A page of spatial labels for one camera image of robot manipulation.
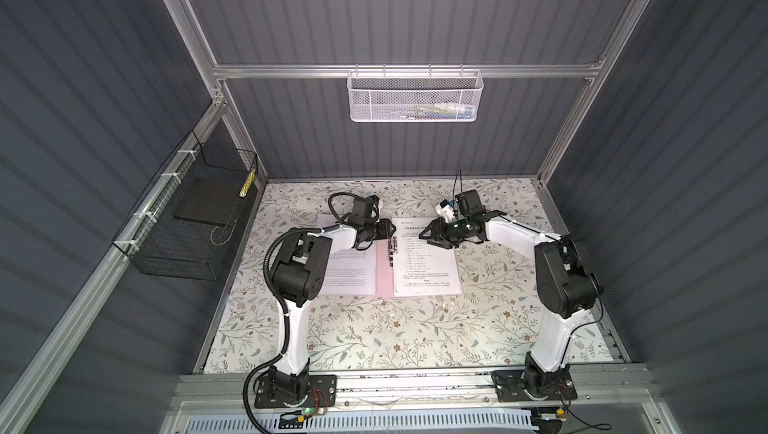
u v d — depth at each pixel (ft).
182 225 2.37
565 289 1.67
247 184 2.66
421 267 3.15
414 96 4.04
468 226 2.41
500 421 2.32
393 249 3.24
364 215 2.73
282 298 1.82
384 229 2.99
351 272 3.07
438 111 3.02
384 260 3.19
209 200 2.58
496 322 2.78
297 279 1.83
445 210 2.97
